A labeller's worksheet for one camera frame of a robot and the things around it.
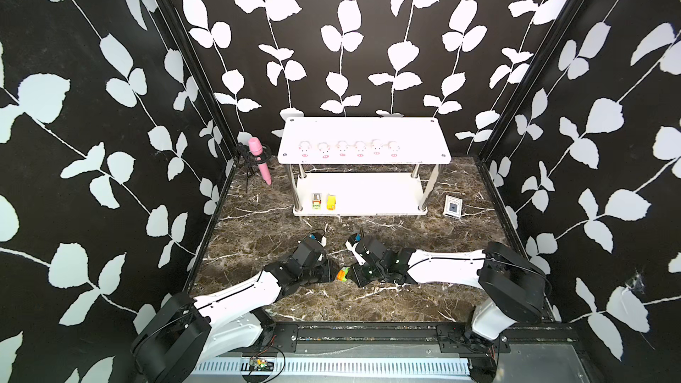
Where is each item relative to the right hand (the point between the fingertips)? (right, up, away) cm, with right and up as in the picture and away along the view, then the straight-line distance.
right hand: (347, 272), depth 83 cm
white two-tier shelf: (+3, +36, +35) cm, 50 cm away
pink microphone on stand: (-35, +39, +12) cm, 54 cm away
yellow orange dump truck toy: (-6, +22, +14) cm, 27 cm away
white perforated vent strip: (-1, -21, -13) cm, 24 cm away
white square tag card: (+41, +19, +18) cm, 49 cm away
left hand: (-3, +2, +1) cm, 3 cm away
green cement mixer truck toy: (-2, 0, +1) cm, 2 cm away
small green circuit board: (-24, -21, -12) cm, 34 cm away
